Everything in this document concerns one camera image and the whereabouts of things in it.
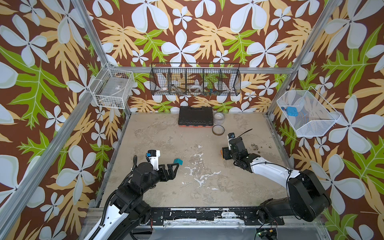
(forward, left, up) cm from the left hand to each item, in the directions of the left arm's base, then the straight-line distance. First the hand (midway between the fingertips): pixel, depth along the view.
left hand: (172, 164), depth 72 cm
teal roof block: (+10, -1, -18) cm, 21 cm away
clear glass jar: (+48, -32, -19) cm, 60 cm away
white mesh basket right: (+26, -75, +9) cm, 80 cm away
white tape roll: (+51, -12, +7) cm, 53 cm away
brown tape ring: (+33, -28, -20) cm, 48 cm away
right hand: (+16, -31, -11) cm, 37 cm away
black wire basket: (+55, -12, +11) cm, 58 cm away
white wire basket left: (+41, +37, +14) cm, 57 cm away
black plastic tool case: (+46, -13, -16) cm, 51 cm away
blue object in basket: (+31, -69, +7) cm, 75 cm away
